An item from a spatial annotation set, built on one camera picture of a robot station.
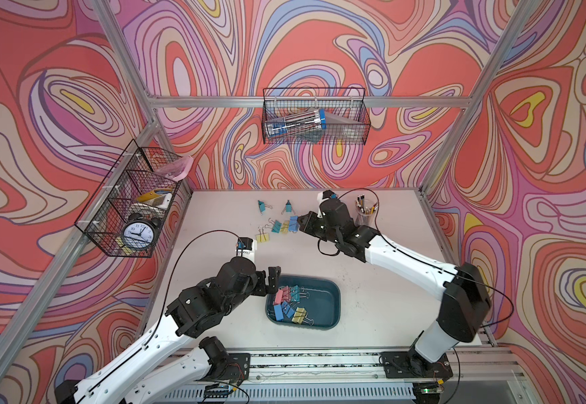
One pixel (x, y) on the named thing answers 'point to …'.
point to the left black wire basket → (133, 210)
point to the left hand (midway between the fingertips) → (270, 269)
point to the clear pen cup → (365, 211)
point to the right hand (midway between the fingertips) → (297, 225)
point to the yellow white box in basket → (161, 198)
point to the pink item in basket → (176, 170)
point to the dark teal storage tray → (323, 305)
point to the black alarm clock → (138, 234)
